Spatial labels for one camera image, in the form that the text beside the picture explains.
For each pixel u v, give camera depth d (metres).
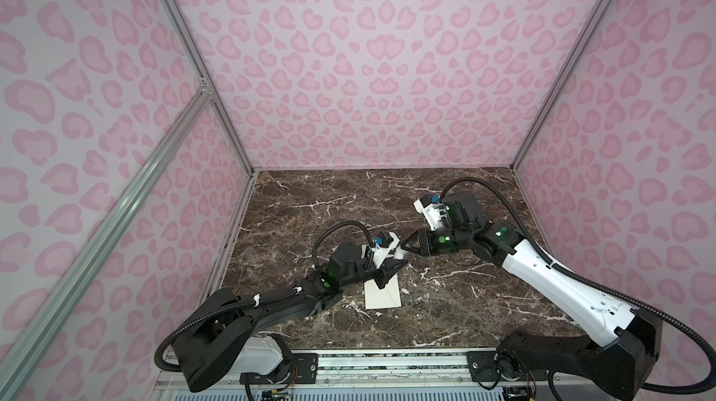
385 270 0.68
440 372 0.73
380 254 0.68
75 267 0.51
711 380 0.37
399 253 0.72
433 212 0.68
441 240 0.62
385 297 0.86
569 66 0.88
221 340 0.41
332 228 0.58
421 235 0.63
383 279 0.68
